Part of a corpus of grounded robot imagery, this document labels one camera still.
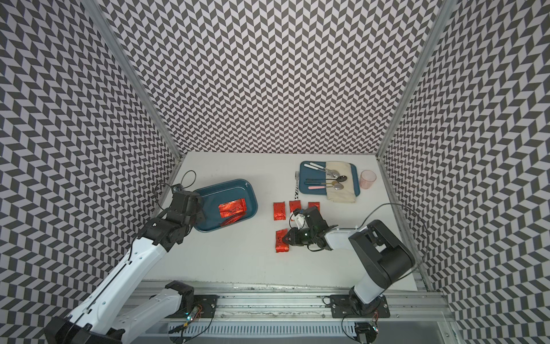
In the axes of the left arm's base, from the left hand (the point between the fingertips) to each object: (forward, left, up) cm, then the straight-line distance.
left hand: (193, 212), depth 78 cm
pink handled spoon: (+24, -60, -18) cm, 68 cm away
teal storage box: (+5, -7, +3) cm, 9 cm away
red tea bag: (+4, -13, -3) cm, 14 cm away
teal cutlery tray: (+29, -48, -17) cm, 59 cm away
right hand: (-5, -34, -17) cm, 38 cm away
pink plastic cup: (+24, -73, -11) cm, 78 cm away
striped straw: (+21, -39, -18) cm, 48 cm away
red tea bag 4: (+13, -38, -17) cm, 44 cm away
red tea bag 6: (-7, -32, -15) cm, 36 cm away
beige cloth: (+19, -64, -17) cm, 69 cm away
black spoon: (+27, -61, -15) cm, 68 cm away
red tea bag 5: (+13, -47, -17) cm, 52 cm away
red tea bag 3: (+10, -31, -16) cm, 36 cm away
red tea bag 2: (0, -13, -4) cm, 14 cm away
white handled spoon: (+33, -59, -17) cm, 70 cm away
